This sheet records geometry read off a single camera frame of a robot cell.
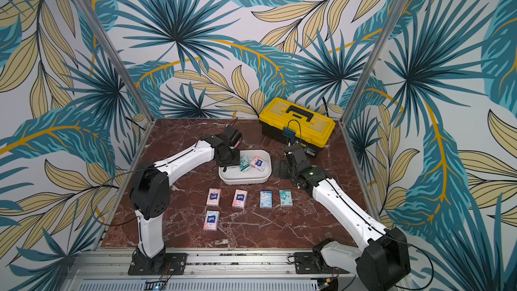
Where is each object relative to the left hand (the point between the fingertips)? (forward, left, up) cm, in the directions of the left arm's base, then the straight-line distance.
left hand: (235, 164), depth 91 cm
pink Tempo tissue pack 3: (-23, +8, -7) cm, 26 cm away
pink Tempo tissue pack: (-13, +9, -7) cm, 17 cm away
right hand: (-5, -22, +7) cm, 24 cm away
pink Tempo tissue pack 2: (-13, -3, -7) cm, 15 cm away
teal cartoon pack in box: (+3, -4, -3) cm, 6 cm away
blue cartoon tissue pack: (-13, -14, -7) cm, 21 cm away
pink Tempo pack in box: (+4, -10, -6) cm, 13 cm away
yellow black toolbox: (+14, -35, +8) cm, 38 cm away
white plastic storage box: (-4, +1, -4) cm, 5 cm away
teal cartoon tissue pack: (-13, -23, -6) cm, 27 cm away
